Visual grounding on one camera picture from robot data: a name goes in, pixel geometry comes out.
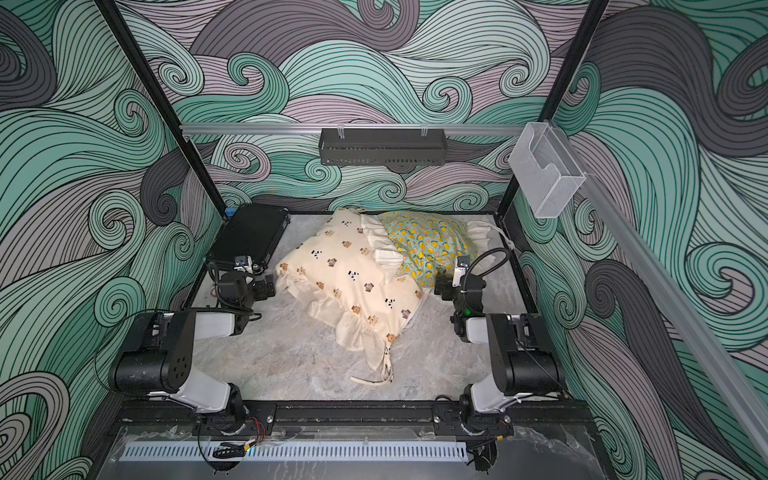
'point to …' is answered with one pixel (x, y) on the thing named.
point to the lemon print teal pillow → (431, 243)
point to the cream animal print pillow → (346, 272)
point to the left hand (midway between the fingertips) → (256, 274)
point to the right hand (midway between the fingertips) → (452, 273)
